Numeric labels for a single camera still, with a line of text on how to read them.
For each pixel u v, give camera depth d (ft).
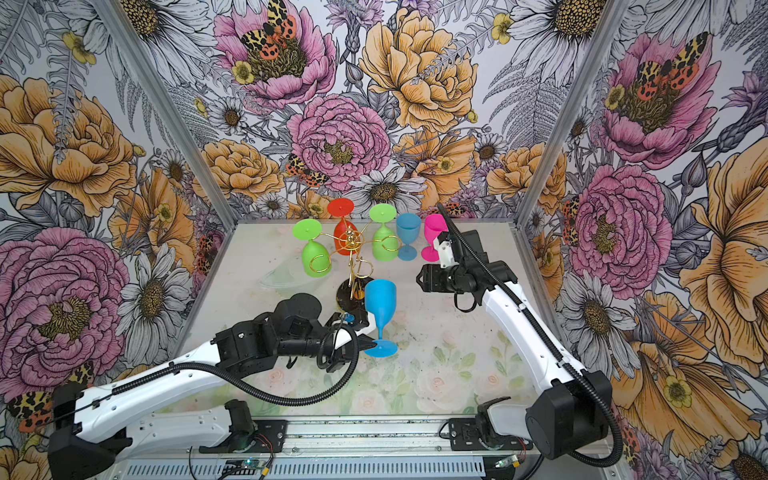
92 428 1.30
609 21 2.38
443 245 2.39
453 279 2.17
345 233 2.45
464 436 2.42
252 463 2.34
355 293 2.86
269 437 2.41
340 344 1.84
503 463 2.35
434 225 3.36
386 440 2.45
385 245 2.88
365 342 2.02
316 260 2.85
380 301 2.35
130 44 2.49
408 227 3.28
